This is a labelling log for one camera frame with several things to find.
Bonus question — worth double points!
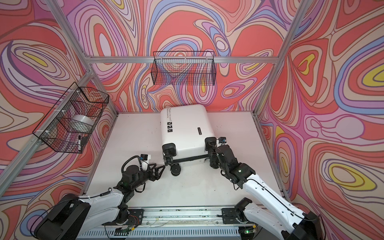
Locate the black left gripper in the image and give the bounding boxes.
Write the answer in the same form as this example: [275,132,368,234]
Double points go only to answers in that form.
[129,163,165,192]

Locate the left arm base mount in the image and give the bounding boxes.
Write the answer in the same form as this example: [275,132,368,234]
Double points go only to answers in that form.
[103,209,144,227]

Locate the silver tape roll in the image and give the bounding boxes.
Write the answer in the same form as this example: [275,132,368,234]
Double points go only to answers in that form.
[69,115,95,134]

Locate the black marker pen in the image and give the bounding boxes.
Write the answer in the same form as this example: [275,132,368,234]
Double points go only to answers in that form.
[78,135,82,153]

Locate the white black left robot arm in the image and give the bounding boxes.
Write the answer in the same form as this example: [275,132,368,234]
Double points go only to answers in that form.
[33,164,165,240]

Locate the black wire basket wall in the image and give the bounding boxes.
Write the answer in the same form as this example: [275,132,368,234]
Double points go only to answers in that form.
[151,51,217,86]
[33,83,110,154]

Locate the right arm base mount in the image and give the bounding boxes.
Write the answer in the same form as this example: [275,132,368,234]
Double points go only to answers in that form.
[217,208,251,225]

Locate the black wire basket back wall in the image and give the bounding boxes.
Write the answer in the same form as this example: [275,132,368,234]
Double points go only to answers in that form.
[151,51,217,86]

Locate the black white suitcase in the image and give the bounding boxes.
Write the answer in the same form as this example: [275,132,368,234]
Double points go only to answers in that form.
[160,105,218,177]

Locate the black wire basket left wall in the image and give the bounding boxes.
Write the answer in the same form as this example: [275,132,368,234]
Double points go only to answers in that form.
[33,83,110,154]

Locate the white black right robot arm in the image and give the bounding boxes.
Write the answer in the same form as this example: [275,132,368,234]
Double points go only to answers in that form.
[212,145,326,240]

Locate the aluminium front rail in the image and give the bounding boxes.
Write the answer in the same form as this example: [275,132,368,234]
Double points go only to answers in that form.
[50,205,313,240]

